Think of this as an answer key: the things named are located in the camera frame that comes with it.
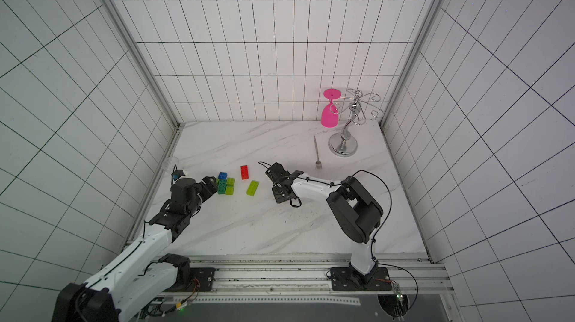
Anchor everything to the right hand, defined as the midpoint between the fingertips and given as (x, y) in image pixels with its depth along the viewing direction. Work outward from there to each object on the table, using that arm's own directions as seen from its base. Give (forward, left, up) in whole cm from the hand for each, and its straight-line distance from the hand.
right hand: (284, 188), depth 95 cm
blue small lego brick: (+4, +28, +2) cm, 28 cm away
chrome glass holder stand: (+26, -26, 0) cm, 37 cm away
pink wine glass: (+28, -19, +18) cm, 38 cm away
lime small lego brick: (-4, +23, +2) cm, 24 cm away
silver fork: (+14, -15, 0) cm, 20 cm away
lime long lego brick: (-2, +14, +1) cm, 14 cm away
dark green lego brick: (-2, +27, +1) cm, 27 cm away
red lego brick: (+6, +19, +1) cm, 20 cm away
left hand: (-6, +29, +9) cm, 31 cm away
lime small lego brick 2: (0, +24, +2) cm, 24 cm away
